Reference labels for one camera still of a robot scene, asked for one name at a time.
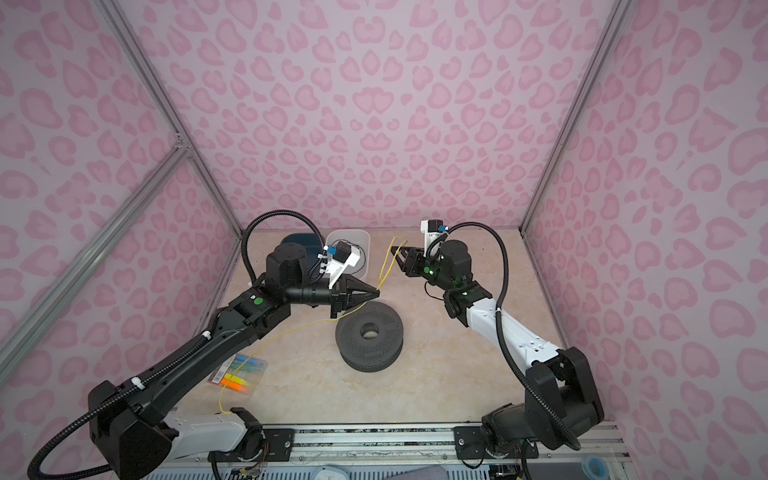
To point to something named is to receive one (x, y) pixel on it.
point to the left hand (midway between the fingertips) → (377, 290)
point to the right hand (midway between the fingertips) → (397, 247)
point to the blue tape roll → (596, 466)
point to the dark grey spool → (369, 355)
